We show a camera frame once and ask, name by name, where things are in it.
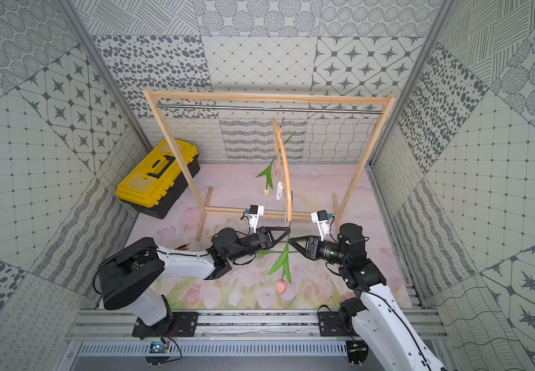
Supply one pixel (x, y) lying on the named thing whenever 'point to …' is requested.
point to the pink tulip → (284, 262)
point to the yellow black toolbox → (156, 184)
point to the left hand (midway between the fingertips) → (291, 228)
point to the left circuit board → (158, 347)
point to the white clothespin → (279, 190)
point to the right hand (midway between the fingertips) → (291, 244)
